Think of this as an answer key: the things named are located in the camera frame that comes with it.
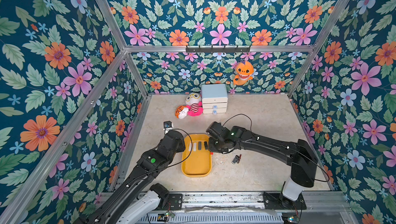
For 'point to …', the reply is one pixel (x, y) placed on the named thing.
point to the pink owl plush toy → (194, 104)
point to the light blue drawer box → (214, 98)
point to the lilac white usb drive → (194, 146)
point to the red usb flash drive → (211, 153)
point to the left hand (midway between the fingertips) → (181, 138)
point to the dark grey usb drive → (199, 145)
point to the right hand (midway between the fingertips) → (210, 148)
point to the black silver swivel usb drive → (235, 159)
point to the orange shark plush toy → (244, 71)
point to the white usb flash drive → (190, 146)
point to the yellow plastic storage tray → (198, 163)
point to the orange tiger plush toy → (181, 112)
